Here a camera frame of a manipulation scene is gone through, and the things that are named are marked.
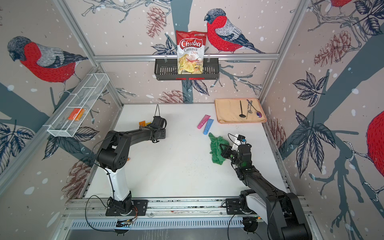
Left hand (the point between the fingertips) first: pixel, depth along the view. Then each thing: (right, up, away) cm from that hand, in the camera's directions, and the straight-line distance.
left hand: (162, 130), depth 102 cm
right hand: (+38, -7, -16) cm, 41 cm away
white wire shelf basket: (-38, +6, -32) cm, 50 cm away
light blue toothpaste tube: (+32, +2, +4) cm, 33 cm away
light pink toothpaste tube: (+29, +6, +5) cm, 30 cm away
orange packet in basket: (-33, +11, -34) cm, 48 cm away
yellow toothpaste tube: (-8, +5, -7) cm, 12 cm away
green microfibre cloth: (+36, -11, -13) cm, 40 cm away
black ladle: (+59, +10, +10) cm, 61 cm away
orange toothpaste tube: (-17, +5, +7) cm, 18 cm away
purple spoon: (+72, +12, +11) cm, 74 cm away
